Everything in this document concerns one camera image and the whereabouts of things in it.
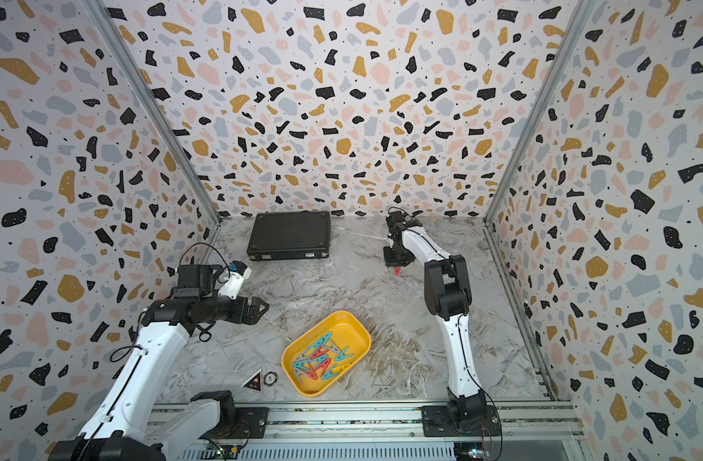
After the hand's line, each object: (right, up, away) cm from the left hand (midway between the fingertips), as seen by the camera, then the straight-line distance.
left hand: (254, 302), depth 79 cm
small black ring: (+3, -22, +3) cm, 23 cm away
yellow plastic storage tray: (+16, -18, +5) cm, 25 cm away
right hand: (+41, +9, +27) cm, 50 cm away
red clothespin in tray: (+17, -16, +7) cm, 24 cm away
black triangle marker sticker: (-1, -23, +2) cm, 23 cm away
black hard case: (-1, +19, +39) cm, 43 cm away
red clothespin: (+42, +6, +27) cm, 50 cm away
